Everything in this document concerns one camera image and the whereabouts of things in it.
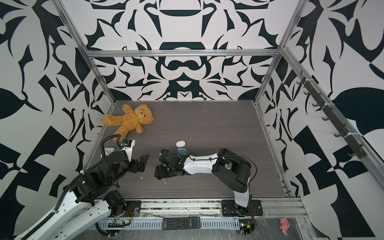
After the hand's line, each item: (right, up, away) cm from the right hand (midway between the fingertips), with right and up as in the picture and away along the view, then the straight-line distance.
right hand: (158, 175), depth 82 cm
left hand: (-7, +15, -10) cm, 20 cm away
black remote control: (+13, -17, -12) cm, 25 cm away
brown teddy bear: (-22, +30, +17) cm, 41 cm away
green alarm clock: (-32, +11, +10) cm, 35 cm away
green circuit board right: (+44, -20, -11) cm, 50 cm away
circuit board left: (-16, -17, -12) cm, 26 cm away
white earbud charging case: (+11, +15, +12) cm, 22 cm away
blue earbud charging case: (+12, +10, +10) cm, 18 cm away
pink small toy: (+60, -18, -14) cm, 64 cm away
